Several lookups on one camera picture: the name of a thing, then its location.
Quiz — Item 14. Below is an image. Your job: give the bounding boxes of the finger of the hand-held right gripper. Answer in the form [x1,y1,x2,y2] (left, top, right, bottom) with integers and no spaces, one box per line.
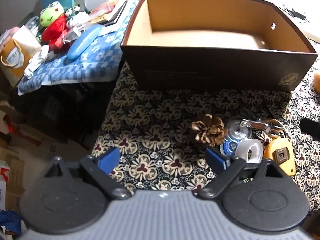
[299,118,320,141]

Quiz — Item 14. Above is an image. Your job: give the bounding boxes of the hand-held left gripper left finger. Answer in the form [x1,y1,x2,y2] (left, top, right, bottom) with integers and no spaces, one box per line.
[44,147,132,200]

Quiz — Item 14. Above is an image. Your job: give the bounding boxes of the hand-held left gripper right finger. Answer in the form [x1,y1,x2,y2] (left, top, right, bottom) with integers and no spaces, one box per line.
[197,147,284,200]

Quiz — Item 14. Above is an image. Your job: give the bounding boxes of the brown pinecone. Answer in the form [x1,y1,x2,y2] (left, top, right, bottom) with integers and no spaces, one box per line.
[189,114,225,148]

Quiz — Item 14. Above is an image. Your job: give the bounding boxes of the clear adhesive tape roll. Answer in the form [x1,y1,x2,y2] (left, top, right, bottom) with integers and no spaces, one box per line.
[235,139,264,164]

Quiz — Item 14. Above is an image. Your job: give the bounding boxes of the clear blue correction tape dispenser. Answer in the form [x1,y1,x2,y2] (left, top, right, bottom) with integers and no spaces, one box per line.
[219,117,252,157]

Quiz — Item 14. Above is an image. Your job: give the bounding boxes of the orange tape measure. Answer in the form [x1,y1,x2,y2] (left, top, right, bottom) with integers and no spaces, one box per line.
[263,137,296,177]

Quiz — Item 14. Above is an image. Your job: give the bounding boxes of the metal eyelash curler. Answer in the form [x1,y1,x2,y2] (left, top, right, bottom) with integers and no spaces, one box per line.
[240,119,286,139]

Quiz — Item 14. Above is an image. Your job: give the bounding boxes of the dark brown cardboard box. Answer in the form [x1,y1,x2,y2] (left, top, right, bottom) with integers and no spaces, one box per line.
[120,0,319,92]

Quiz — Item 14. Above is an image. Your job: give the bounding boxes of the blue checkered cloth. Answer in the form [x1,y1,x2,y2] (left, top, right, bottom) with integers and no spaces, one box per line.
[17,0,139,96]

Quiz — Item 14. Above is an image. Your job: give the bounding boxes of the cardboard boxes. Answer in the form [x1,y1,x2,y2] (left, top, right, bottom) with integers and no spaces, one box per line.
[0,144,26,212]

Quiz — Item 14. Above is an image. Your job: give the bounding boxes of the blue glasses case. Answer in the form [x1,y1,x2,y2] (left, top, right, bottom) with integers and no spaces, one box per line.
[67,24,102,61]

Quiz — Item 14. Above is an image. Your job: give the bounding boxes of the crumpled white paper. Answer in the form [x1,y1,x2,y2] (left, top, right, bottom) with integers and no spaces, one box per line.
[24,45,50,78]

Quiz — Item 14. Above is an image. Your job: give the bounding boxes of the clear plastic package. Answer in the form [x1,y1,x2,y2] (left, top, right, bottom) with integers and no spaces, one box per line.
[62,22,83,42]

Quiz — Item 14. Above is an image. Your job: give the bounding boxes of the gold paper gift bag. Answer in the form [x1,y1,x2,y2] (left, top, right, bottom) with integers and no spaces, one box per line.
[0,25,42,87]

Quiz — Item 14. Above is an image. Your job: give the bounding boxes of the stack of books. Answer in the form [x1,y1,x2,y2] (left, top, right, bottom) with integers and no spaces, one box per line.
[88,0,130,27]

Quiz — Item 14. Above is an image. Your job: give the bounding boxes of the small panda plush toy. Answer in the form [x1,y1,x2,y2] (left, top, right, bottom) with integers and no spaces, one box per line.
[65,4,90,28]

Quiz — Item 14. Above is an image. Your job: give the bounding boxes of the green frog plush toy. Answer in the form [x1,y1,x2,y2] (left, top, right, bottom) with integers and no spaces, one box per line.
[39,1,70,51]

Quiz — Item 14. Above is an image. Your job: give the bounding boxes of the dark phone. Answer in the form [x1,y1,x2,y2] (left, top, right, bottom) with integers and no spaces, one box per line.
[74,0,86,13]

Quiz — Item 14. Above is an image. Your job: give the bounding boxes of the black power adapter with cable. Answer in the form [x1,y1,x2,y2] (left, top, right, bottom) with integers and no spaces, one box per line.
[264,0,311,24]

